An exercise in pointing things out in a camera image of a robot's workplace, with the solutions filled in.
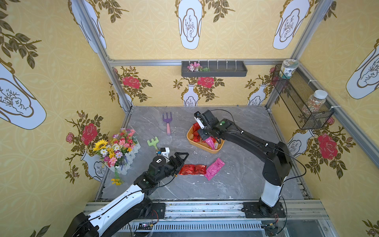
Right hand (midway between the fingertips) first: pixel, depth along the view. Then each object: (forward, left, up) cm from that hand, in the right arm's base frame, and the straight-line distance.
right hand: (206, 126), depth 89 cm
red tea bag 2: (-22, +3, -13) cm, 25 cm away
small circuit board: (-49, +30, -18) cm, 61 cm away
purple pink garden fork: (+18, +29, -16) cm, 38 cm away
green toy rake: (-3, +35, -16) cm, 39 cm away
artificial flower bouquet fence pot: (-21, +46, +2) cm, 50 cm away
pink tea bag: (-21, -5, -13) cm, 25 cm away
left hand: (-19, +13, -2) cm, 23 cm away
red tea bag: (-22, +11, -13) cm, 28 cm away
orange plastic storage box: (-7, +2, -8) cm, 11 cm away
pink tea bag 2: (-9, -3, -4) cm, 10 cm away
